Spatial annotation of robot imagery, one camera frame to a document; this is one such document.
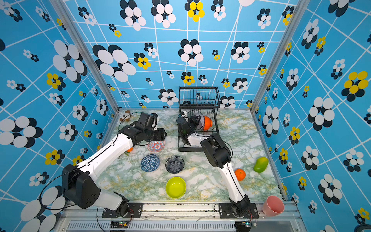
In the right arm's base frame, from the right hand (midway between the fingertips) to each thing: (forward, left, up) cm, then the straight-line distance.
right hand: (204, 117), depth 98 cm
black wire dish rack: (+28, 0, -9) cm, 30 cm away
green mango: (-29, -34, -11) cm, 46 cm away
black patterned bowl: (-29, +19, -12) cm, 36 cm away
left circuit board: (-59, +45, -15) cm, 76 cm away
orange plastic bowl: (-3, -3, -3) cm, 5 cm away
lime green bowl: (-42, +17, -14) cm, 47 cm away
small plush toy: (+10, +60, -9) cm, 62 cm away
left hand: (-17, +24, +6) cm, 30 cm away
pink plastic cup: (-52, -30, -4) cm, 60 cm away
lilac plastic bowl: (-5, +2, -1) cm, 5 cm away
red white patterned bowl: (-16, +33, -11) cm, 38 cm away
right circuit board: (-59, -17, -15) cm, 63 cm away
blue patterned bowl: (-28, +35, -11) cm, 46 cm away
